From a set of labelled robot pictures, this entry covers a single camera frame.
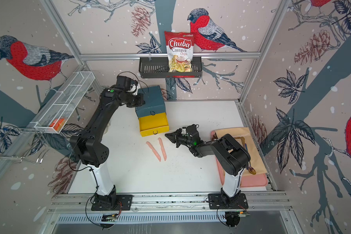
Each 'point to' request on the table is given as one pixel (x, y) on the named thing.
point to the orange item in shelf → (57, 124)
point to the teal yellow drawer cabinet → (152, 115)
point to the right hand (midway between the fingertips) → (164, 134)
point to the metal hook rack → (14, 144)
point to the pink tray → (255, 180)
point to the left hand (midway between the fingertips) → (147, 98)
